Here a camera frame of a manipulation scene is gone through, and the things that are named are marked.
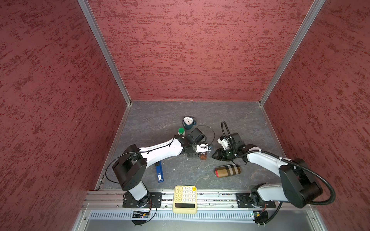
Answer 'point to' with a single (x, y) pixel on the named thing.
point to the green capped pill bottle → (181, 131)
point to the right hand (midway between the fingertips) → (214, 160)
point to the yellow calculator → (185, 200)
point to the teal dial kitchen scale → (188, 122)
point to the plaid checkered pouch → (227, 170)
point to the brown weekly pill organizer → (203, 156)
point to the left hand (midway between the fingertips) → (194, 148)
